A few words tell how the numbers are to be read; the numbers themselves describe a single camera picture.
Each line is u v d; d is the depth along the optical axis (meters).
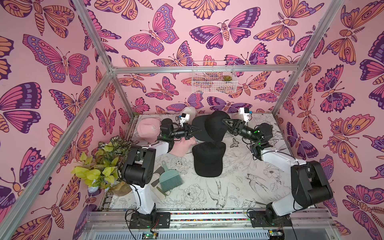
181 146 0.97
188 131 0.80
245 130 0.70
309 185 0.45
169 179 0.85
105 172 0.64
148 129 1.03
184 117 0.84
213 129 0.78
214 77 0.95
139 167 0.51
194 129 0.83
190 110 1.13
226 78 0.92
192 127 0.83
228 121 0.72
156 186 0.85
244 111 0.73
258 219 0.73
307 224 0.74
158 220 0.73
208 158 0.89
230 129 0.70
